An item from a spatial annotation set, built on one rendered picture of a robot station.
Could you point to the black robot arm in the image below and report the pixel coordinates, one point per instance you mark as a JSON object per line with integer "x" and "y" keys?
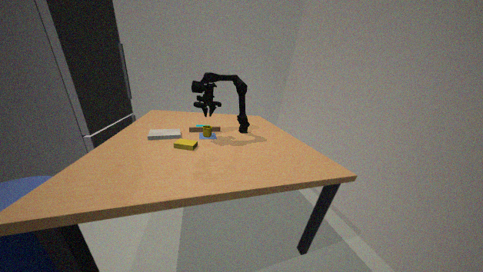
{"x": 241, "y": 87}

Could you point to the yellow cup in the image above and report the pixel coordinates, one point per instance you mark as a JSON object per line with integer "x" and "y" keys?
{"x": 207, "y": 131}

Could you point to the yellow rectangular block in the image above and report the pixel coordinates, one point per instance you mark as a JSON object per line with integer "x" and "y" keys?
{"x": 185, "y": 144}

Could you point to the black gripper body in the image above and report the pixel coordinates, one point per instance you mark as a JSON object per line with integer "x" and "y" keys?
{"x": 208, "y": 101}

